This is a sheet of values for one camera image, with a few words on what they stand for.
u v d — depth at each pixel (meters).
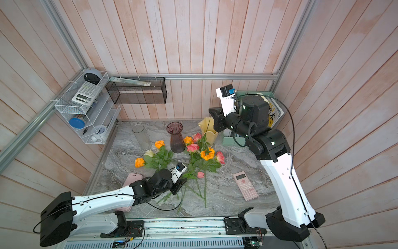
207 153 0.76
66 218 0.40
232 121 0.46
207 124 0.93
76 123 0.76
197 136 1.04
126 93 1.07
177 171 0.66
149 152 0.97
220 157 0.95
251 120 0.40
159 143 1.01
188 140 1.04
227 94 0.44
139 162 0.93
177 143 1.04
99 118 0.82
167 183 0.61
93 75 0.80
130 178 0.87
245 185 0.86
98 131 0.82
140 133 0.90
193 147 0.95
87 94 0.78
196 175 0.90
